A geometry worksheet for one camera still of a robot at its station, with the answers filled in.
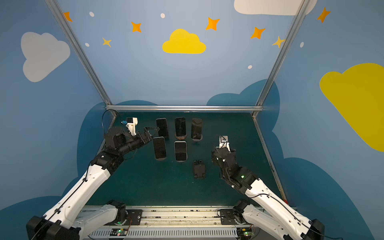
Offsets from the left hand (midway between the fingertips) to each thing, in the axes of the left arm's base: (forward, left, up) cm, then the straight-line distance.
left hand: (157, 132), depth 71 cm
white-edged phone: (+1, -10, -18) cm, 21 cm away
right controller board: (-37, -43, -31) cm, 65 cm away
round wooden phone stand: (+18, -9, -30) cm, 36 cm away
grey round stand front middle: (0, -9, -30) cm, 31 cm away
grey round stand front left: (+1, +2, -29) cm, 29 cm away
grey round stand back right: (+16, -21, -29) cm, 39 cm away
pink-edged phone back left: (+21, +4, -18) cm, 28 cm away
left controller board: (-38, +18, -30) cm, 52 cm away
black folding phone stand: (-8, -21, -25) cm, 34 cm away
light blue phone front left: (+3, +3, -23) cm, 23 cm away
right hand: (-3, -33, -8) cm, 34 cm away
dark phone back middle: (+20, -9, -19) cm, 29 cm away
